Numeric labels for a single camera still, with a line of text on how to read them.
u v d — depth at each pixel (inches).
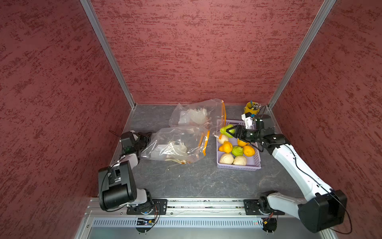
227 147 35.1
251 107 42.2
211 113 42.0
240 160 33.4
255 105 39.0
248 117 28.0
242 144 36.3
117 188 17.3
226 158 33.5
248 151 35.0
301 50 34.3
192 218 28.1
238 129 26.9
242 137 26.6
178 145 37.9
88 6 27.8
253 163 35.1
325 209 14.9
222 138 36.3
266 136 22.7
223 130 30.6
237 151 34.9
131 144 27.4
